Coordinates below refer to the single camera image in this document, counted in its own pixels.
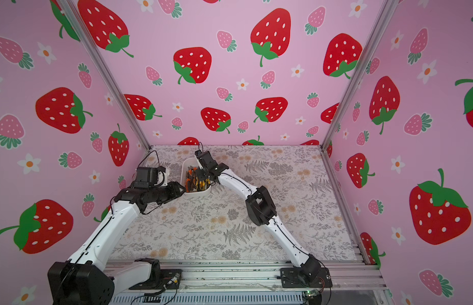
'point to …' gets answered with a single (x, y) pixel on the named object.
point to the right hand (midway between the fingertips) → (204, 167)
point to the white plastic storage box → (185, 162)
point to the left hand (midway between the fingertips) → (183, 189)
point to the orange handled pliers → (191, 175)
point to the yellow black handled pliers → (204, 185)
